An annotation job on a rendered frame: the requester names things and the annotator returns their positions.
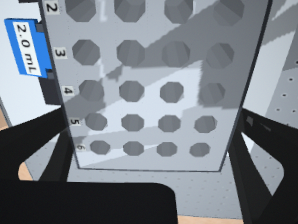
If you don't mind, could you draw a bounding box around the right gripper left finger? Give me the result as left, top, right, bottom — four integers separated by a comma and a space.
0, 107, 74, 182

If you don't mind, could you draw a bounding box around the grey rectangular plate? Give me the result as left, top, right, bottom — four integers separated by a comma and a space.
24, 25, 298, 220

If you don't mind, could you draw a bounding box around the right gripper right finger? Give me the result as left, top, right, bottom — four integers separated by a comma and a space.
228, 107, 298, 224

